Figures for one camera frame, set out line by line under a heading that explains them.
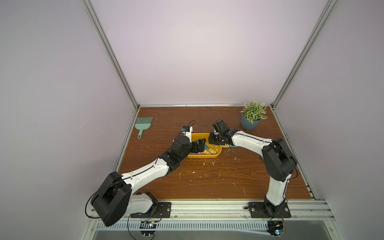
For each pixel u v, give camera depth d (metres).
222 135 0.72
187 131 0.72
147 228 0.71
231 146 0.68
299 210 0.76
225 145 0.93
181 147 0.62
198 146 0.74
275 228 0.68
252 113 0.94
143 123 1.10
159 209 0.72
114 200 0.41
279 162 0.49
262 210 0.69
